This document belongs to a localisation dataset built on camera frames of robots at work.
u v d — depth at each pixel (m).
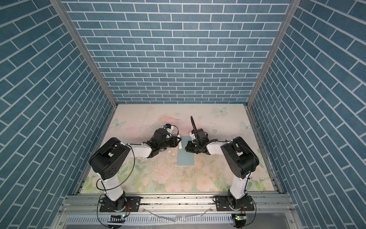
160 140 0.76
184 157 0.93
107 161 0.49
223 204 0.73
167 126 0.86
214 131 1.04
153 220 0.77
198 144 0.76
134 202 0.74
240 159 0.50
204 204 0.75
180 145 0.94
